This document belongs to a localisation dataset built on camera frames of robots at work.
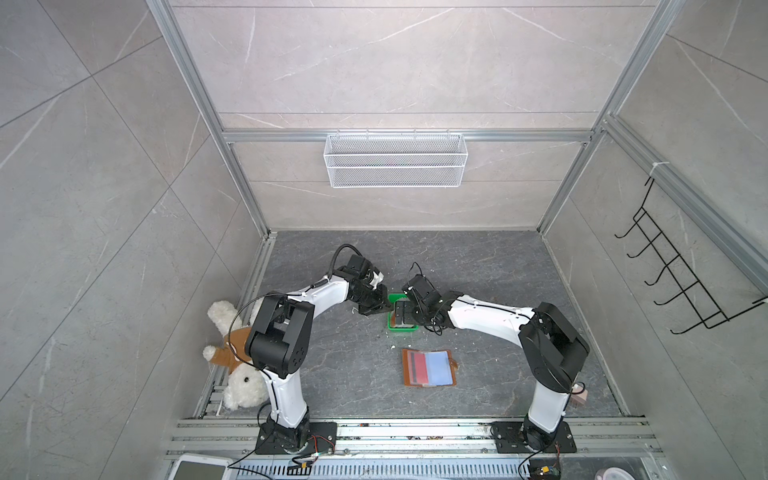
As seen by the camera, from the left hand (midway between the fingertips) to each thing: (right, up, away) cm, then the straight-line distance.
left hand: (393, 302), depth 92 cm
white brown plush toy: (-38, -18, -17) cm, 45 cm away
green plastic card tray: (+2, -2, -10) cm, 10 cm away
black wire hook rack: (+66, +11, -24) cm, 71 cm away
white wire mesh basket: (+1, +47, +9) cm, 48 cm away
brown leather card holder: (+11, -18, -8) cm, 22 cm away
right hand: (+4, -3, +1) cm, 5 cm away
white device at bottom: (-44, -33, -26) cm, 61 cm away
